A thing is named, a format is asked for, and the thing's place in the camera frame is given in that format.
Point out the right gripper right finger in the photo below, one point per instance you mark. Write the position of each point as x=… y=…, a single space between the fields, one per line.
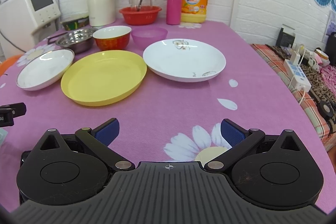
x=242 y=142

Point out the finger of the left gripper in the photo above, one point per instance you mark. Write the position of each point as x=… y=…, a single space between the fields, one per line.
x=9 y=112

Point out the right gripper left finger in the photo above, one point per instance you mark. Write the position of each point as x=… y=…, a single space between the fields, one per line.
x=95 y=142

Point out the white gold-rimmed plate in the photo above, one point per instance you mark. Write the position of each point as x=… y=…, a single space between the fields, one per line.
x=45 y=70

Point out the yellow plastic plate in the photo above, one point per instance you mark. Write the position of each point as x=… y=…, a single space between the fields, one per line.
x=103 y=78

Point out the stainless steel bowl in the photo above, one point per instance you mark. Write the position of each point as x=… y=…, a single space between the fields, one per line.
x=78 y=41

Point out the red ceramic bowl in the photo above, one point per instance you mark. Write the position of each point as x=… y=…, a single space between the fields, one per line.
x=112 y=38

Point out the large white floral plate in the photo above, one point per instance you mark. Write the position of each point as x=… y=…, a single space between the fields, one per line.
x=184 y=60

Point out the purple plastic bowl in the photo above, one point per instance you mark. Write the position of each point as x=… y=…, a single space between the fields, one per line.
x=145 y=36

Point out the orange plastic stool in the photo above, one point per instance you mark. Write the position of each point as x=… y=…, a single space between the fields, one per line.
x=8 y=63

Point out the pink floral tablecloth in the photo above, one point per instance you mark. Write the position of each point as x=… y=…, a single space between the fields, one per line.
x=164 y=120

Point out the white power strip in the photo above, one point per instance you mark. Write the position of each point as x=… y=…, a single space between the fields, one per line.
x=297 y=77

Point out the black tape roll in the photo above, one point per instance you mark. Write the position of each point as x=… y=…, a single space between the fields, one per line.
x=325 y=110

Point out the white countertop appliance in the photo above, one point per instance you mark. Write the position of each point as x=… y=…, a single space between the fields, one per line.
x=25 y=23

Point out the green instant noodle bowl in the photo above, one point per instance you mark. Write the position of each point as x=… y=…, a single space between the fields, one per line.
x=75 y=21

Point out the black box device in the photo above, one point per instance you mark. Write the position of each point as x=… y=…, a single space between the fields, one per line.
x=286 y=36

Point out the red plastic basin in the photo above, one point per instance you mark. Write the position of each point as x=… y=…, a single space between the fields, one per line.
x=145 y=16

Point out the pink thermos bottle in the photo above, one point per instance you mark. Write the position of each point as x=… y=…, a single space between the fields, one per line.
x=174 y=2

